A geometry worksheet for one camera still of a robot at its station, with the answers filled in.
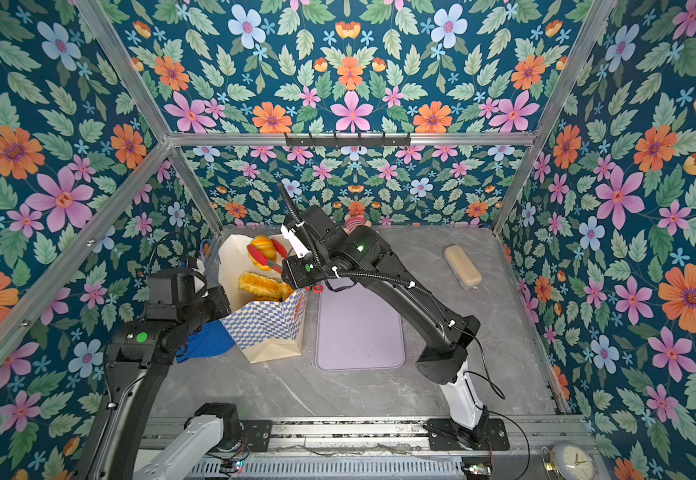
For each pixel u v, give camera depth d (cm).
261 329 77
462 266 104
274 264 67
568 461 67
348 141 93
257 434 74
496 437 74
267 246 73
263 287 90
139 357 44
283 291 91
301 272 56
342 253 43
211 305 61
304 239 47
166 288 49
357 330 92
